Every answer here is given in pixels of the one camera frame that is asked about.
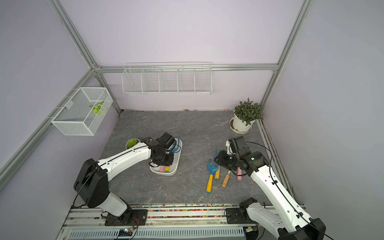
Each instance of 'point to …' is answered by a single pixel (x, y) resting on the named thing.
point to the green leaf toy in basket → (96, 107)
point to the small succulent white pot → (131, 142)
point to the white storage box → (155, 169)
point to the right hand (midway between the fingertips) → (216, 159)
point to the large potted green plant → (245, 113)
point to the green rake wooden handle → (225, 181)
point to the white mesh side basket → (81, 115)
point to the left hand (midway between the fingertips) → (169, 164)
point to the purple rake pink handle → (162, 168)
